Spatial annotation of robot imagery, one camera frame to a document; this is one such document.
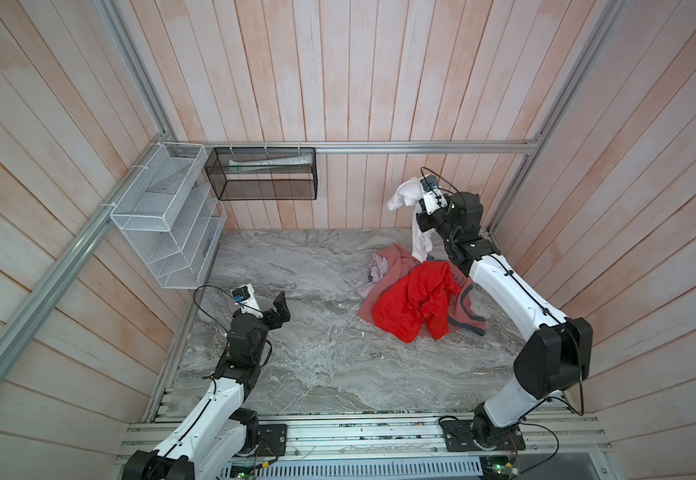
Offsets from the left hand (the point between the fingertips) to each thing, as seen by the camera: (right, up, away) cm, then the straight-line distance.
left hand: (271, 300), depth 83 cm
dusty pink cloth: (+57, -5, +8) cm, 58 cm away
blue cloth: (+49, +12, +11) cm, 51 cm away
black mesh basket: (-8, +42, +21) cm, 48 cm away
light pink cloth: (+33, +9, +15) cm, 37 cm away
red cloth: (+43, -1, +5) cm, 43 cm away
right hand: (+42, +30, -3) cm, 52 cm away
